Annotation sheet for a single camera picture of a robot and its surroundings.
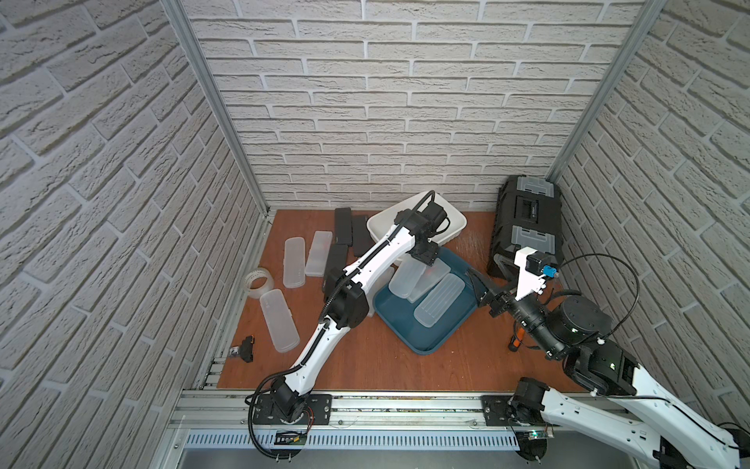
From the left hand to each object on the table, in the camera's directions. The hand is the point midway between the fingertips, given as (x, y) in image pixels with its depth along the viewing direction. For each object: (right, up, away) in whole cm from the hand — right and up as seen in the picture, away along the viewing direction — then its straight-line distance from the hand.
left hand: (428, 251), depth 91 cm
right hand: (+7, -1, -32) cm, 33 cm away
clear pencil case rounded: (-7, -8, -2) cm, 10 cm away
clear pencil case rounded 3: (-46, -22, -3) cm, 51 cm away
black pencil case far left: (-31, +9, +23) cm, 40 cm away
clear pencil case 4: (-17, -11, +3) cm, 20 cm away
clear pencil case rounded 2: (+3, -17, +1) cm, 17 cm away
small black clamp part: (-55, -28, -8) cm, 62 cm away
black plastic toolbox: (+36, +12, +6) cm, 38 cm away
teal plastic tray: (-10, -20, -2) cm, 22 cm away
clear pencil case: (+2, -8, +7) cm, 11 cm away
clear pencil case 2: (-38, -1, +14) cm, 41 cm away
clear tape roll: (-53, -12, +3) cm, 54 cm away
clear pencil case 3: (-46, -4, +10) cm, 47 cm away
